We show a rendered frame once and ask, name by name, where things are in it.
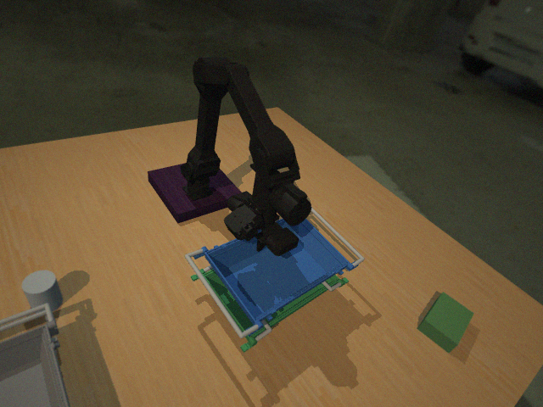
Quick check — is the grey cylinder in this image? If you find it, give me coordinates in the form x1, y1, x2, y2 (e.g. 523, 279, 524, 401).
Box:
21, 270, 64, 311

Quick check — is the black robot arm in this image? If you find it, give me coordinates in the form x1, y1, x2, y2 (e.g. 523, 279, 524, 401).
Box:
181, 57, 311, 241

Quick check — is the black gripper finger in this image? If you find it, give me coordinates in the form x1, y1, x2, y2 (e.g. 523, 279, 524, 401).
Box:
255, 233, 266, 252

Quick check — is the green cube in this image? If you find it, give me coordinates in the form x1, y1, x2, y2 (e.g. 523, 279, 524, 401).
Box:
417, 292, 473, 353

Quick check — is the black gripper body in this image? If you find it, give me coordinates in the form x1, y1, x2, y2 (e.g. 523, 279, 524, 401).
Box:
227, 191, 299, 256

